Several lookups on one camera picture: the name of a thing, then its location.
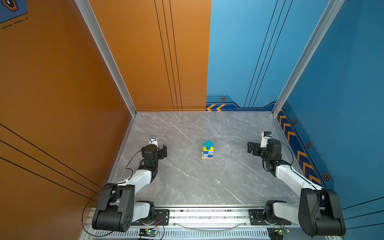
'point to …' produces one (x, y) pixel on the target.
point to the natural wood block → (206, 158)
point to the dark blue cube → (205, 152)
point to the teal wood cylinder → (208, 148)
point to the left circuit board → (150, 232)
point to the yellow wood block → (211, 149)
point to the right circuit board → (282, 231)
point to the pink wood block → (207, 154)
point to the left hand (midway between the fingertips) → (155, 144)
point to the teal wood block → (208, 143)
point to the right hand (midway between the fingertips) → (254, 143)
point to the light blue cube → (210, 152)
